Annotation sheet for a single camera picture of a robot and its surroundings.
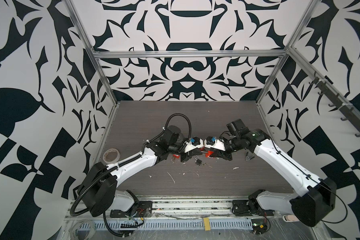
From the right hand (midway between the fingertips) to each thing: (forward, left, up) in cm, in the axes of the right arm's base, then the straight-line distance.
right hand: (211, 150), depth 75 cm
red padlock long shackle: (-2, +2, +1) cm, 3 cm away
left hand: (0, +4, +1) cm, 5 cm away
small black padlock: (+1, +5, -18) cm, 18 cm away
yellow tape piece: (-29, +4, -17) cm, 34 cm away
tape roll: (+5, +58, -16) cm, 60 cm away
